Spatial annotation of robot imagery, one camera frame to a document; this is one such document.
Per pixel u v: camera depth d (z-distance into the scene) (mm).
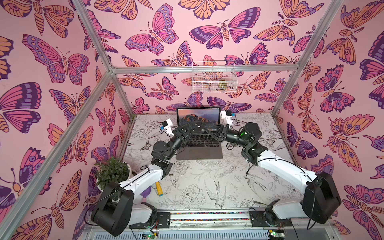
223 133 604
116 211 412
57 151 561
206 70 923
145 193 822
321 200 408
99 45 816
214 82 1059
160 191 828
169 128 686
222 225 731
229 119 669
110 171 726
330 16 715
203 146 1030
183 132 657
